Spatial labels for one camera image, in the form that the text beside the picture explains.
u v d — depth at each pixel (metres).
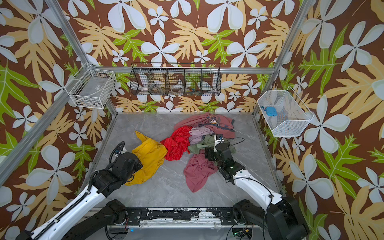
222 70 0.91
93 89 0.86
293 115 0.78
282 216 0.40
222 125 1.08
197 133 0.98
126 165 0.57
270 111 0.86
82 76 0.84
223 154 0.62
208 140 0.90
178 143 0.90
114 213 0.62
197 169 0.87
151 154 0.84
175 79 0.97
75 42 0.80
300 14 0.70
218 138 0.73
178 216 0.75
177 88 0.99
